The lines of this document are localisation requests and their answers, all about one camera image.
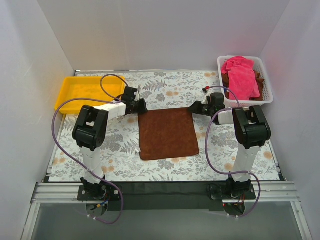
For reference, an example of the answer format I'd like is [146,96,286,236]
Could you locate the brown towel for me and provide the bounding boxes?
[221,70,265,101]
[138,108,200,161]

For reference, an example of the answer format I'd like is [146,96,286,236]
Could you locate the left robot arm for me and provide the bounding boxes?
[72,86,148,200]

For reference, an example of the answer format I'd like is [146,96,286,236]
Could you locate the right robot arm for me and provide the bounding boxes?
[188,92,271,200]

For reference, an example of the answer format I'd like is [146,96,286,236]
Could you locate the brown towel in basket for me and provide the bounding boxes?
[221,70,265,101]

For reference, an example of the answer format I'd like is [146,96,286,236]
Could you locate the pink towel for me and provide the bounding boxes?
[220,56,261,101]

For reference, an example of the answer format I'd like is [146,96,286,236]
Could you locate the yellow plastic tray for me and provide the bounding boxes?
[54,76,125,114]

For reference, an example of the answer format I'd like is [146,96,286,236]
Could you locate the white plastic basket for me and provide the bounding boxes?
[217,55,274,108]

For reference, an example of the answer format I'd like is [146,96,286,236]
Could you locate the floral table mat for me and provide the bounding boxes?
[48,71,280,183]

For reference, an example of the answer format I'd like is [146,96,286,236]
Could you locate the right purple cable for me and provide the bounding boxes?
[202,85,263,219]

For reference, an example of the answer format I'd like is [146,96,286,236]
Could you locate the purple cable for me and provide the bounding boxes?
[51,74,127,225]
[202,85,263,219]

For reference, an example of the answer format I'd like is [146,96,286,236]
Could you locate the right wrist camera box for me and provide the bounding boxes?
[201,86,211,105]

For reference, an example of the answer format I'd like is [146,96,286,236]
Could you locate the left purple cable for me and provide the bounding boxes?
[51,74,127,225]

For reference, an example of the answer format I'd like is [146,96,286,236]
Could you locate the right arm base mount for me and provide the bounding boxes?
[206,182,257,201]

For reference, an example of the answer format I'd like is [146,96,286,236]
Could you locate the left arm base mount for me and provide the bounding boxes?
[77,184,121,202]

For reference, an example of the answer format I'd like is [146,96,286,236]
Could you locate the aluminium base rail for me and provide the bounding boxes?
[21,181,312,240]

